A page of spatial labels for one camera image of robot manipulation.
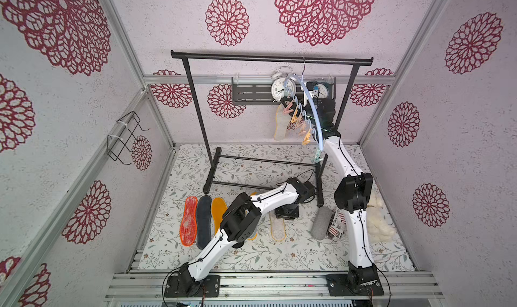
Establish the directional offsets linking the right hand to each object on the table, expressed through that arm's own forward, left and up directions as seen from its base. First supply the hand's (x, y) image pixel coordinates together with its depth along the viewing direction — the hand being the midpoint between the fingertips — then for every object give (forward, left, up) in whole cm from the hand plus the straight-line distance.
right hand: (281, 95), depth 81 cm
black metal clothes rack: (-14, -20, -41) cm, 48 cm away
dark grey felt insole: (-41, +32, -38) cm, 65 cm away
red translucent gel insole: (-39, +40, -39) cm, 68 cm away
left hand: (-34, -2, -41) cm, 53 cm away
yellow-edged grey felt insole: (-43, +11, -40) cm, 60 cm away
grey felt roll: (-39, -17, -39) cm, 58 cm away
